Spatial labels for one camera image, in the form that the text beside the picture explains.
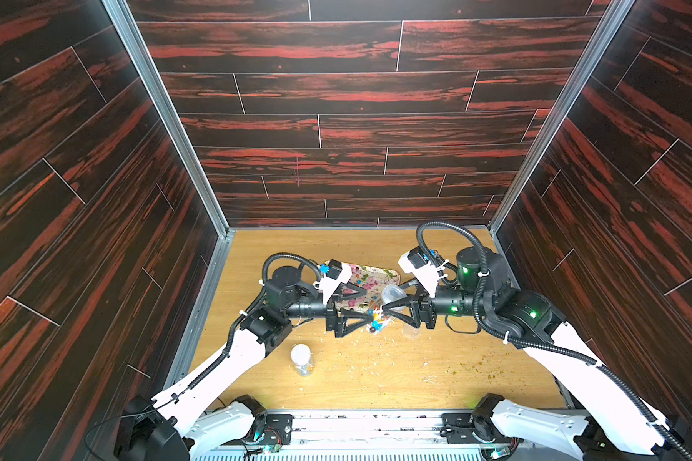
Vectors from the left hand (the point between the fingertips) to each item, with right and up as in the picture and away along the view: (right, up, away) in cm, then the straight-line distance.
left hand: (367, 309), depth 64 cm
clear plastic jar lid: (+16, -12, +27) cm, 34 cm away
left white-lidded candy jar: (-17, -15, +12) cm, 25 cm away
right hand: (+5, +4, -2) cm, 7 cm away
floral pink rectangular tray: (+5, +3, +41) cm, 41 cm away
